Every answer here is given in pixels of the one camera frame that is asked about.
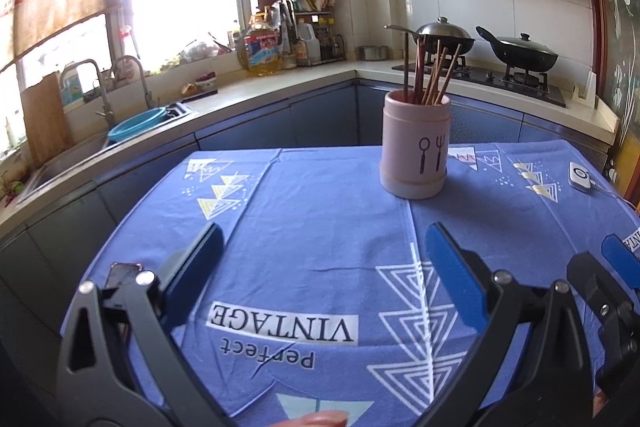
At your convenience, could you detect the white round button device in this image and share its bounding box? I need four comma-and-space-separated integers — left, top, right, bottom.
568, 161, 593, 193

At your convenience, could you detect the wooden cutting board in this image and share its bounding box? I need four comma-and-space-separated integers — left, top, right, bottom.
21, 72, 74, 168

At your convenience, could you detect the dark red chopstick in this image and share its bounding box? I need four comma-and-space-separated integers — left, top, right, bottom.
402, 32, 410, 103

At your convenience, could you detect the light wooden chopstick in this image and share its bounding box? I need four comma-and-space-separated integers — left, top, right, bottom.
434, 44, 461, 105

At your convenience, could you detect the steel kitchen faucet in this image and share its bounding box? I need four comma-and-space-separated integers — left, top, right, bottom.
60, 58, 116, 129

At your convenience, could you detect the smartphone on table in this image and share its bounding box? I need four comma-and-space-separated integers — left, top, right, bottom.
103, 261, 143, 291

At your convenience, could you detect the brown wooden chopstick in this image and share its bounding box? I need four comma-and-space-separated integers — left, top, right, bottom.
415, 43, 428, 105
426, 48, 448, 105
412, 37, 426, 104
422, 57, 439, 105
423, 40, 442, 105

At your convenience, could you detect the white plastic jug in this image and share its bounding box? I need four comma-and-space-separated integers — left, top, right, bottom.
296, 20, 321, 66

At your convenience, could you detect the cooking oil bottle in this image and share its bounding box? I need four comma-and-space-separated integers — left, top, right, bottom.
242, 12, 280, 76

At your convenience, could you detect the small steel pot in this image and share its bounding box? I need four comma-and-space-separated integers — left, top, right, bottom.
356, 46, 390, 62

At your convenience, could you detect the black pan with lid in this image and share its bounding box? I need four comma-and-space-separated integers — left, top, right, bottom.
475, 26, 559, 72

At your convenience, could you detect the blue plastic basin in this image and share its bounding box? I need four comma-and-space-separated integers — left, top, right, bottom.
107, 107, 167, 143

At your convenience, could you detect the black spice rack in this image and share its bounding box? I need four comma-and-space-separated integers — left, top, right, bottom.
293, 11, 346, 66

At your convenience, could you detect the black gas stove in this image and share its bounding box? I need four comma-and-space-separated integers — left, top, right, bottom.
390, 56, 568, 108

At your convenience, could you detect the wok with steel lid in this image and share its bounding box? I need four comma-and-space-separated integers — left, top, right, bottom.
384, 16, 475, 55

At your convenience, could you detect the glass painted door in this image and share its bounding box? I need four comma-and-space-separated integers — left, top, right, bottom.
592, 0, 639, 205

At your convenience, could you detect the pink ceramic utensil holder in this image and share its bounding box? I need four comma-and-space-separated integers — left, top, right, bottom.
378, 90, 451, 199

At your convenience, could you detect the blue patterned tablecloth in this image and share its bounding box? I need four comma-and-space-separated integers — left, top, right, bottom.
85, 141, 639, 426

